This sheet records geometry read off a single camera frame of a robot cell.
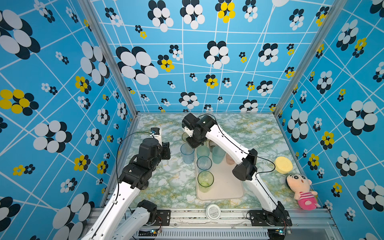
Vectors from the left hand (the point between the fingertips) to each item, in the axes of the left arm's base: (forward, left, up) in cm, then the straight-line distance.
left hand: (167, 142), depth 72 cm
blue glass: (-3, -19, -16) cm, 25 cm away
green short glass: (-11, -19, -22) cm, 31 cm away
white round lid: (-27, -22, -20) cm, 40 cm away
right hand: (+7, -13, -12) cm, 19 cm away
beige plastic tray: (-12, -32, -29) cm, 44 cm away
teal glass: (+5, -18, -17) cm, 25 cm away
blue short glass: (+1, -10, -12) cm, 16 cm away
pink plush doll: (-14, -68, -18) cm, 72 cm away
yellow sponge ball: (-1, -67, -23) cm, 71 cm away
